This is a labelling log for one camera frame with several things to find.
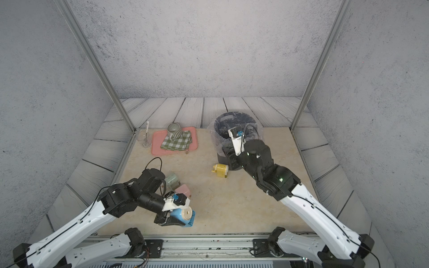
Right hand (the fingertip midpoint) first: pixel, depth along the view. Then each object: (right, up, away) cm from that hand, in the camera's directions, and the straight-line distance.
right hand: (230, 145), depth 64 cm
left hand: (-16, -26, -2) cm, 30 cm away
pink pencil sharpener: (-22, -23, +20) cm, 38 cm away
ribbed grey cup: (-34, +8, +49) cm, 60 cm away
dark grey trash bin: (-1, +12, +28) cm, 30 cm away
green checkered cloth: (-29, 0, +47) cm, 55 cm away
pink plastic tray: (-45, +4, +51) cm, 69 cm away
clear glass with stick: (-54, +4, +47) cm, 71 cm away
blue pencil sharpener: (-16, -24, -6) cm, 29 cm away
